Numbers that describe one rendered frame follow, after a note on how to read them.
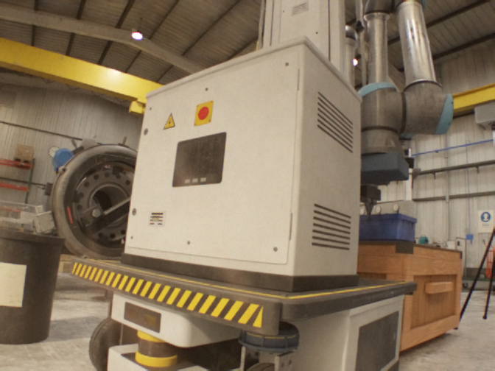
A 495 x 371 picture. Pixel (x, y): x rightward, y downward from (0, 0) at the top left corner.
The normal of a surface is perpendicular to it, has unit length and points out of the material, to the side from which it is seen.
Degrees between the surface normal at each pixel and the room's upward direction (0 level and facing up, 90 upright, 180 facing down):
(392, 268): 90
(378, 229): 90
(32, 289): 93
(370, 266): 90
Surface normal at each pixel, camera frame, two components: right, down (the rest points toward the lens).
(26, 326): 0.80, 0.01
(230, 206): -0.62, -0.19
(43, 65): 0.55, -0.10
